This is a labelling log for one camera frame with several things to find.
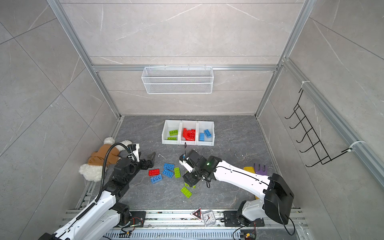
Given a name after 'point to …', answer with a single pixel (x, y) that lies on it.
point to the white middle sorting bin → (189, 125)
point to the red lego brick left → (154, 172)
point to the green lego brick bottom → (186, 192)
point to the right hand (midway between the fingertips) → (190, 175)
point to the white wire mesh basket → (193, 79)
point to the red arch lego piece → (189, 135)
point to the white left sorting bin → (170, 125)
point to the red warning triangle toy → (198, 214)
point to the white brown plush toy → (93, 170)
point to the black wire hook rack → (322, 156)
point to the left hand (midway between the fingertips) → (147, 149)
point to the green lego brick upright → (177, 172)
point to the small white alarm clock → (209, 217)
